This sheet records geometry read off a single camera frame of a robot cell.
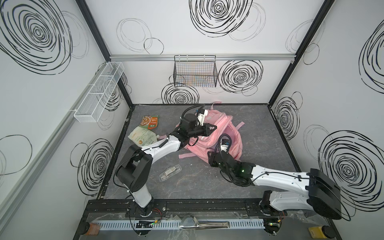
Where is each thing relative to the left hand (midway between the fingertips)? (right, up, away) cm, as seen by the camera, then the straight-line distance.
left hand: (218, 127), depth 79 cm
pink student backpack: (-9, -12, +5) cm, 16 cm away
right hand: (-6, -15, 0) cm, 17 cm away
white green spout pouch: (-47, -8, +20) cm, 52 cm away
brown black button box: (-57, -42, -17) cm, 73 cm away
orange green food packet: (-45, +2, +29) cm, 54 cm away
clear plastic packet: (-27, -27, +5) cm, 38 cm away
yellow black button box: (+40, -42, -19) cm, 61 cm away
